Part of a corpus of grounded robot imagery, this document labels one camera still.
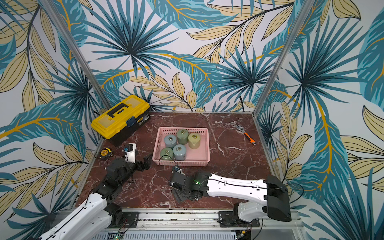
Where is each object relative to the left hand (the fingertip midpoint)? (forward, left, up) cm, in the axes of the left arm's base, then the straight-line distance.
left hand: (144, 154), depth 80 cm
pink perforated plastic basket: (+6, -30, -13) cm, 34 cm away
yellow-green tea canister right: (+15, -26, -7) cm, 31 cm away
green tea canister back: (+18, -19, -8) cm, 27 cm away
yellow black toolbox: (+18, +22, +2) cm, 28 cm away
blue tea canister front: (+6, -18, -7) cm, 20 cm away
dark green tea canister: (+4, -10, -6) cm, 13 cm away
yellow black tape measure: (+6, +28, -12) cm, 31 cm away
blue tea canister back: (+13, -12, -6) cm, 18 cm away
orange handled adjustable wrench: (+30, -62, -14) cm, 70 cm away
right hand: (-16, -20, -5) cm, 26 cm away
